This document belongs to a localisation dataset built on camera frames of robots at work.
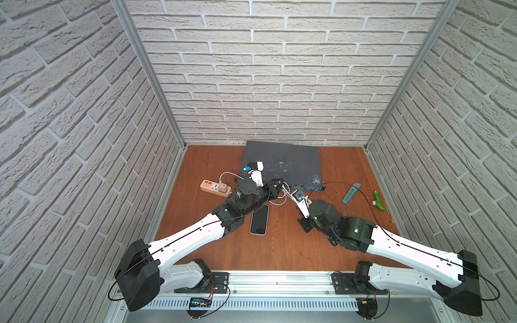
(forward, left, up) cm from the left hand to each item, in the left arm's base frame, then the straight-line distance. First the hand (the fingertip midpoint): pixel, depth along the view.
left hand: (283, 173), depth 71 cm
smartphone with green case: (-6, +9, -28) cm, 30 cm away
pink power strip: (+11, +32, -26) cm, 43 cm away
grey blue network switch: (+25, -12, -25) cm, 37 cm away
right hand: (-9, -4, -10) cm, 14 cm away
